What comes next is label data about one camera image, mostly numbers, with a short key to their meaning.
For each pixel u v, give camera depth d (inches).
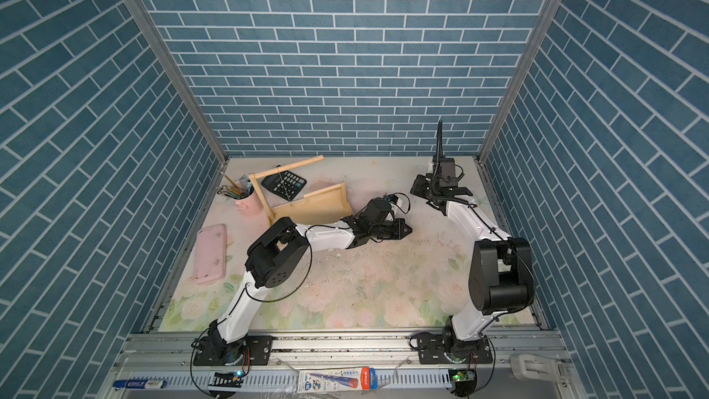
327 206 40.1
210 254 35.6
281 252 22.7
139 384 26.8
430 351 29.0
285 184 43.0
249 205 38.2
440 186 27.9
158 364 28.6
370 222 30.2
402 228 33.2
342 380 27.3
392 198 34.8
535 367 27.5
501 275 18.2
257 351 29.1
